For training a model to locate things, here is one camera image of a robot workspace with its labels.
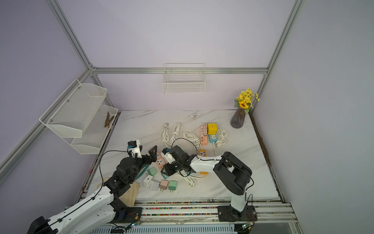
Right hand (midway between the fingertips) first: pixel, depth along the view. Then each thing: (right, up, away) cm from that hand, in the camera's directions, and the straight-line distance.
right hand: (165, 172), depth 85 cm
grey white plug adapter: (-5, -5, -7) cm, 10 cm away
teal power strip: (+31, +19, +16) cm, 40 cm away
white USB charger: (-9, -3, -7) cm, 12 cm away
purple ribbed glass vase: (+50, +33, +21) cm, 64 cm away
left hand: (-8, +15, -6) cm, 18 cm away
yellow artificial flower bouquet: (+50, +44, +6) cm, 67 cm away
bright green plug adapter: (+5, -7, -3) cm, 9 cm away
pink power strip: (+24, +21, +17) cm, 37 cm away
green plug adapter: (-8, 0, +1) cm, 8 cm away
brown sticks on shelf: (-41, +31, +12) cm, 53 cm away
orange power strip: (+23, +10, +8) cm, 26 cm away
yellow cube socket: (+30, +26, +15) cm, 43 cm away
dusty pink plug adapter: (0, -6, -4) cm, 7 cm away
